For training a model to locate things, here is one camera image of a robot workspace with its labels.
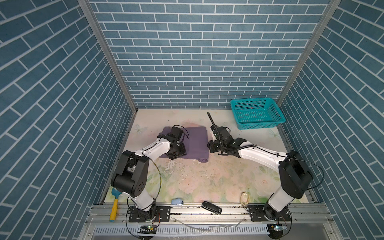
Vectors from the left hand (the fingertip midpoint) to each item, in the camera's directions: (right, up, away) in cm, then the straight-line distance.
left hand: (184, 153), depth 91 cm
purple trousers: (+7, +7, +8) cm, 12 cm away
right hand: (+14, +7, -3) cm, 16 cm away
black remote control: (+16, -23, -18) cm, 33 cm away
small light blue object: (-1, -21, -16) cm, 27 cm away
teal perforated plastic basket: (+57, +27, +28) cm, 69 cm away
